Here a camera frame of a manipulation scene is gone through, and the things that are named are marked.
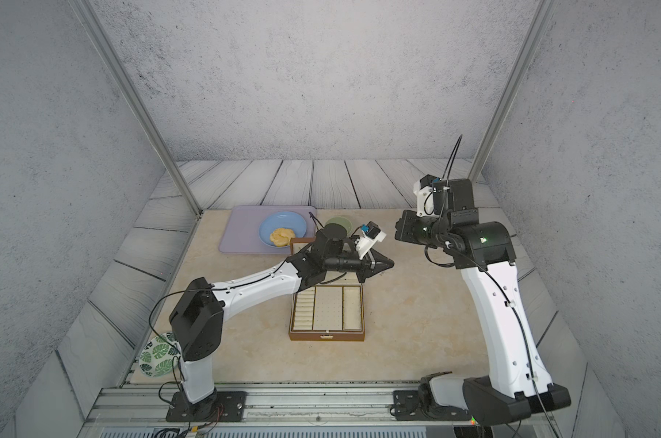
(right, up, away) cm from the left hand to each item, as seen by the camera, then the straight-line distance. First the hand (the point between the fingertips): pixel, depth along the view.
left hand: (396, 267), depth 71 cm
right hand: (-1, +11, -7) cm, 13 cm away
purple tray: (-54, +8, +40) cm, 68 cm away
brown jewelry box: (-19, -16, +13) cm, 28 cm away
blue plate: (-39, +14, +46) cm, 62 cm away
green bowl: (-14, +13, +40) cm, 44 cm away
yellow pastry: (-37, +7, +37) cm, 53 cm away
